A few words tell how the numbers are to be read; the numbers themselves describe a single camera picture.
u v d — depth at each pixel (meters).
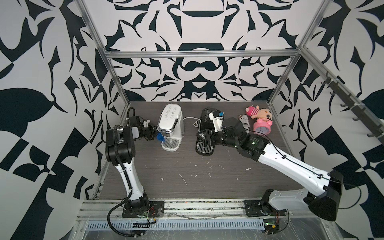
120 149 0.55
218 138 0.61
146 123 0.97
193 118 1.04
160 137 0.91
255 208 0.74
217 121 0.63
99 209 0.76
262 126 0.97
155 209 0.74
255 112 1.06
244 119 1.06
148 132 0.91
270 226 0.71
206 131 0.62
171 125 0.80
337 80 0.68
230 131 0.51
